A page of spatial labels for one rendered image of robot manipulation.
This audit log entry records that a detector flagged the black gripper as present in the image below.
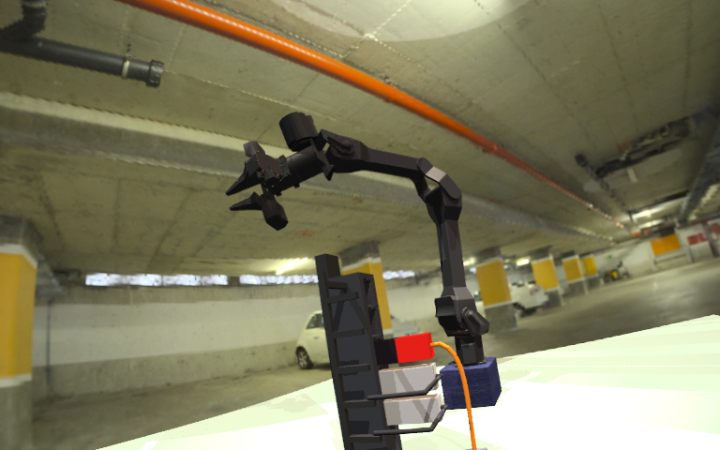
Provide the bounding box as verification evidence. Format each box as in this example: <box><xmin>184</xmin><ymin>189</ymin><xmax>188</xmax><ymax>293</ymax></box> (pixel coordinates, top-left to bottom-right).
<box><xmin>226</xmin><ymin>141</ymin><xmax>302</xmax><ymax>231</ymax></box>

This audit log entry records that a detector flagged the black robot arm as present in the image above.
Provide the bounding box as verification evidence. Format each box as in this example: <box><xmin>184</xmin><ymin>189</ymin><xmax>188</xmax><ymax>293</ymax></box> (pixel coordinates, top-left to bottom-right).
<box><xmin>246</xmin><ymin>112</ymin><xmax>489</xmax><ymax>367</ymax></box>

